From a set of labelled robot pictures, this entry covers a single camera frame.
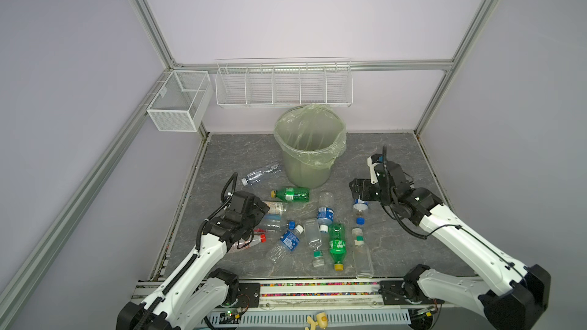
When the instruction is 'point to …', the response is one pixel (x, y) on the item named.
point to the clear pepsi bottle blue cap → (274, 222)
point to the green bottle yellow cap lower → (337, 243)
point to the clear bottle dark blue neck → (254, 176)
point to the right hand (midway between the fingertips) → (361, 185)
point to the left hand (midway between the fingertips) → (262, 215)
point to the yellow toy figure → (321, 321)
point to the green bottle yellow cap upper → (293, 194)
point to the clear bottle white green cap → (364, 266)
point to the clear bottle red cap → (248, 242)
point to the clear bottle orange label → (275, 208)
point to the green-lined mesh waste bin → (312, 139)
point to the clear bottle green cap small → (312, 228)
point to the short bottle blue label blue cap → (360, 205)
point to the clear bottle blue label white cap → (288, 242)
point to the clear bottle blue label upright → (325, 211)
